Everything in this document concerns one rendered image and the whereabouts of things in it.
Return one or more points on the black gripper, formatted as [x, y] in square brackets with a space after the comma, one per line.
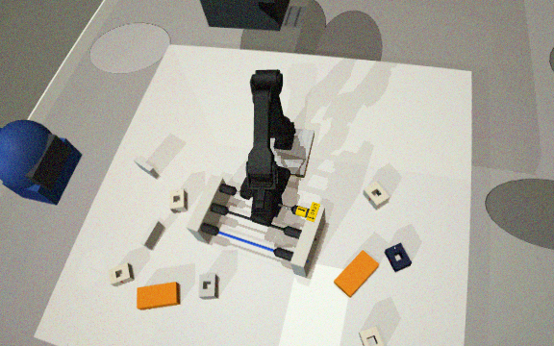
[284, 175]

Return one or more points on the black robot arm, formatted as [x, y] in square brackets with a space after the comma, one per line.
[262, 172]

